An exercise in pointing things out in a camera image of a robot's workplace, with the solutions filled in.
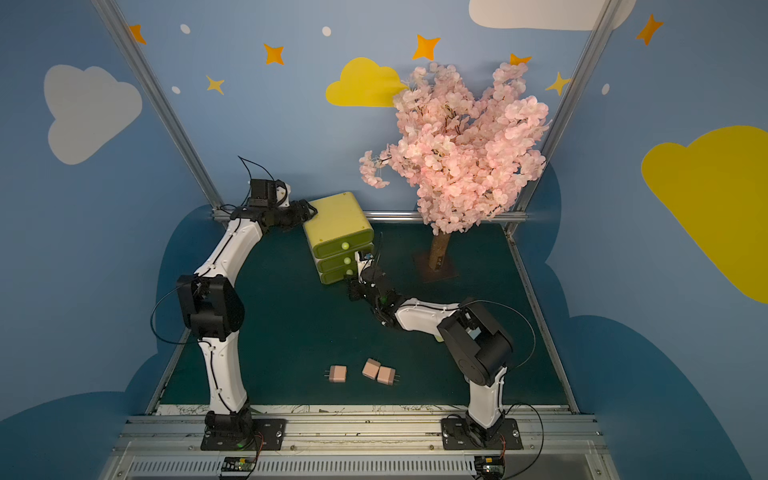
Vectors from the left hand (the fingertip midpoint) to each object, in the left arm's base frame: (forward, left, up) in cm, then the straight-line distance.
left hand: (307, 210), depth 96 cm
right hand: (-18, -16, -9) cm, 26 cm away
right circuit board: (-65, -54, -24) cm, 88 cm away
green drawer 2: (-13, -11, -10) cm, 20 cm away
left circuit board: (-66, +9, -23) cm, 71 cm away
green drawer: (-14, -7, -3) cm, 16 cm away
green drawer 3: (-14, -8, -16) cm, 23 cm away
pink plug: (-45, -13, -20) cm, 51 cm away
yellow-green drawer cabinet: (-6, -10, -2) cm, 12 cm away
